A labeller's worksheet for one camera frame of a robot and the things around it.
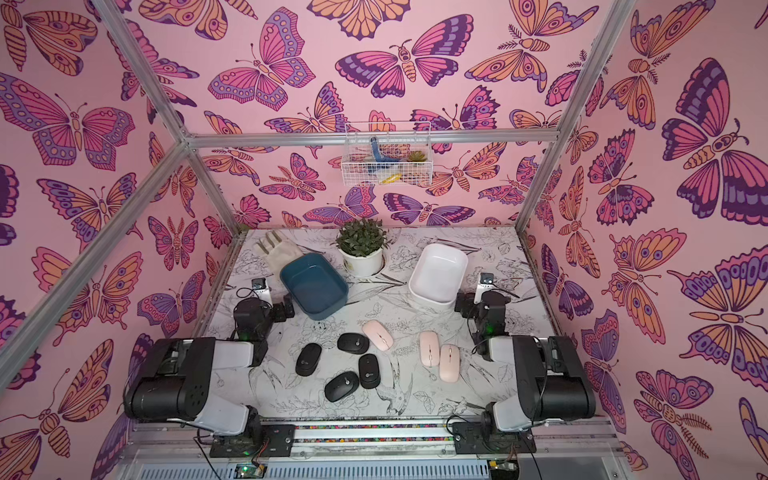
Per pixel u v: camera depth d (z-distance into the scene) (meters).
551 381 0.44
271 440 0.73
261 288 0.81
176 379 0.46
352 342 0.88
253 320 0.73
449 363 0.85
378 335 0.90
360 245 0.92
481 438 0.73
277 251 1.13
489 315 0.71
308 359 0.87
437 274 1.06
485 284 0.80
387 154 0.95
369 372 0.83
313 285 1.06
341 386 0.81
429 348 0.87
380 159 0.94
